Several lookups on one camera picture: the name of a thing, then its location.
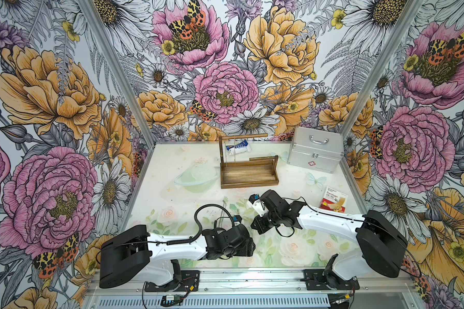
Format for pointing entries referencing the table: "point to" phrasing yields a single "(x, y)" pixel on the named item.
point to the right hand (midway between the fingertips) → (254, 230)
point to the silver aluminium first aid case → (316, 150)
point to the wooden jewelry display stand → (257, 172)
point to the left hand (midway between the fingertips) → (245, 252)
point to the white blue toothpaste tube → (247, 149)
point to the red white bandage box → (334, 200)
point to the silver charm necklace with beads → (237, 148)
